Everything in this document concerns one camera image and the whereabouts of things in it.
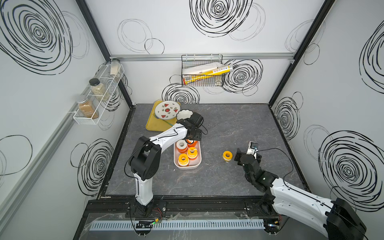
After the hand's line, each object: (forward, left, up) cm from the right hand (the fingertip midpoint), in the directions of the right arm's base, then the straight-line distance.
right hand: (245, 151), depth 83 cm
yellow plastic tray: (+23, +57, -5) cm, 61 cm away
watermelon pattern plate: (+38, +52, -8) cm, 65 cm away
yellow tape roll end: (+1, +30, -5) cm, 30 cm away
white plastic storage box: (-5, +29, -9) cm, 31 cm away
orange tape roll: (+8, +32, -8) cm, 34 cm away
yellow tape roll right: (-5, +34, -6) cm, 35 cm away
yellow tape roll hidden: (-1, +9, -9) cm, 12 cm away
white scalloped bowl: (+31, +37, -4) cm, 49 cm away
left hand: (+11, +29, -2) cm, 31 cm away
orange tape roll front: (+5, +37, -5) cm, 38 cm away
